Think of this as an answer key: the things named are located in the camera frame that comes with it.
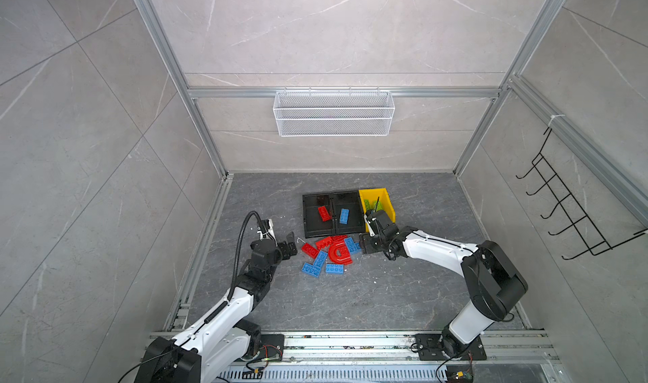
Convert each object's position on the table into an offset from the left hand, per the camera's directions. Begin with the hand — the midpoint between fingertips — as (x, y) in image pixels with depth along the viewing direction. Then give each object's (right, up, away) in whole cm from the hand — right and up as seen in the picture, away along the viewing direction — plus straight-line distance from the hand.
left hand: (279, 230), depth 85 cm
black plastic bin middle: (+26, +10, +25) cm, 37 cm away
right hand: (+31, -5, +9) cm, 33 cm away
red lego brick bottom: (+15, +4, +19) cm, 24 cm away
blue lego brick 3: (+19, -14, +3) cm, 24 cm away
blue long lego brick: (+14, -11, +6) cm, 19 cm away
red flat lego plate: (+10, -9, +8) cm, 15 cm away
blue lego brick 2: (+11, -14, +3) cm, 18 cm away
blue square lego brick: (+26, -8, +10) cm, 29 cm away
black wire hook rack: (+80, +1, -27) cm, 84 cm away
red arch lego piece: (+21, -9, +8) cm, 24 cm away
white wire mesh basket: (+19, +46, +16) cm, 52 cm away
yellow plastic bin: (+36, +12, +21) cm, 43 cm away
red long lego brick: (+16, -6, +10) cm, 20 cm away
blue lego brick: (+23, +3, +17) cm, 29 cm away
